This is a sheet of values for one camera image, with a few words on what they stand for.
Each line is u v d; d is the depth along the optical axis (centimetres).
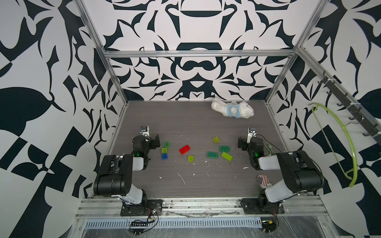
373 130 51
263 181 80
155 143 87
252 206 74
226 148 94
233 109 99
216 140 97
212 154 91
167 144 94
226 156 91
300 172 46
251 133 83
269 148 96
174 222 71
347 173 61
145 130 81
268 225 71
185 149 93
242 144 88
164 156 90
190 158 89
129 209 67
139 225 73
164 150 93
